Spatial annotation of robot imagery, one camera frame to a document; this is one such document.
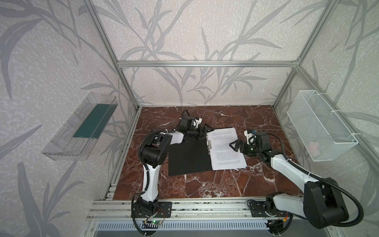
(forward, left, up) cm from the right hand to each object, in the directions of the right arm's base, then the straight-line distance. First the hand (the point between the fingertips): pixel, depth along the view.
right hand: (234, 142), depth 87 cm
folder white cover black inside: (-4, +28, -10) cm, 30 cm away
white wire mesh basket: (-11, -32, +24) cm, 41 cm away
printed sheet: (-4, +6, -11) cm, 13 cm away
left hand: (+10, +13, 0) cm, 16 cm away
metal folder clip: (+4, +14, -9) cm, 17 cm away
